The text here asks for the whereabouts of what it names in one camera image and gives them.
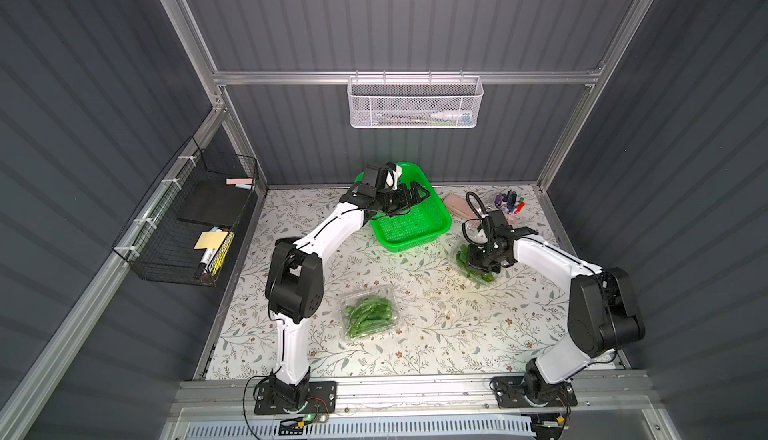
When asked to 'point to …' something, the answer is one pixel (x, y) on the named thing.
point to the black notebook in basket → (214, 203)
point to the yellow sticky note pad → (210, 240)
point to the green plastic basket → (424, 222)
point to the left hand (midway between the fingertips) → (421, 197)
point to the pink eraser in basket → (239, 181)
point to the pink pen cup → (510, 205)
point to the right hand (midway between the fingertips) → (471, 264)
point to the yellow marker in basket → (220, 259)
